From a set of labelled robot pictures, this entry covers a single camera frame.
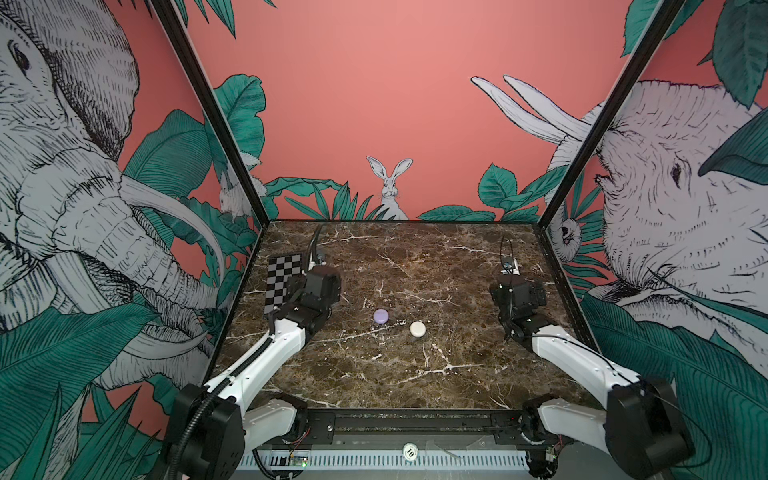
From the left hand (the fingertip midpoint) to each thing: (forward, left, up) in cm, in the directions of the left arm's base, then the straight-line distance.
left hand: (318, 274), depth 83 cm
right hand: (-3, -59, -2) cm, 59 cm away
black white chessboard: (+12, +17, -13) cm, 25 cm away
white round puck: (-11, -29, -16) cm, 35 cm away
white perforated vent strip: (-43, -17, -17) cm, 49 cm away
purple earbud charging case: (-6, -18, -16) cm, 25 cm away
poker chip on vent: (-42, -24, -16) cm, 51 cm away
